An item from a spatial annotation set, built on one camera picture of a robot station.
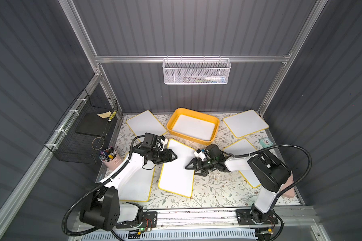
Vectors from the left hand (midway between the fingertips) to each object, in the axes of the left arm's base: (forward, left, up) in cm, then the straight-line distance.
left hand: (174, 159), depth 81 cm
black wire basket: (+5, +45, +16) cm, 48 cm away
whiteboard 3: (-11, +21, -11) cm, 26 cm away
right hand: (-3, -9, -8) cm, 13 cm away
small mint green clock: (+17, -61, -10) cm, 64 cm away
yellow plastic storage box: (+35, -12, -12) cm, 38 cm away
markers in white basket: (+43, -21, +23) cm, 53 cm away
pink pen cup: (+2, +36, -1) cm, 37 cm away
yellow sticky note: (+19, +38, +16) cm, 45 cm away
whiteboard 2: (-9, 0, -2) cm, 10 cm away
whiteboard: (+39, +24, -12) cm, 47 cm away
